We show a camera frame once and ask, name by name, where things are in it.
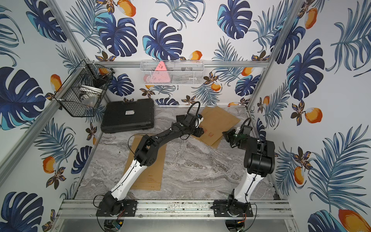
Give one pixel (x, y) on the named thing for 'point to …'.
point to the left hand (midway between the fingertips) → (201, 130)
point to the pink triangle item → (160, 75)
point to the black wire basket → (84, 89)
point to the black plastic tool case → (129, 115)
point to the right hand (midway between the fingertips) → (223, 131)
